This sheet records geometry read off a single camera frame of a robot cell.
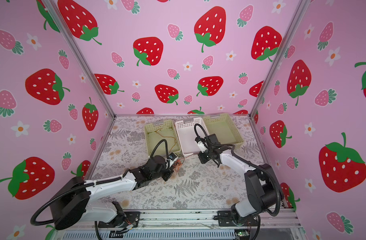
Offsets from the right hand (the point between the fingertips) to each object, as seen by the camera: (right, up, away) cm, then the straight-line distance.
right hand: (200, 154), depth 91 cm
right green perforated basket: (+19, +18, +23) cm, 35 cm away
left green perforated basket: (-25, +15, +20) cm, 36 cm away
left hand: (-16, -6, -6) cm, 18 cm away
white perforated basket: (-8, +14, +19) cm, 25 cm away
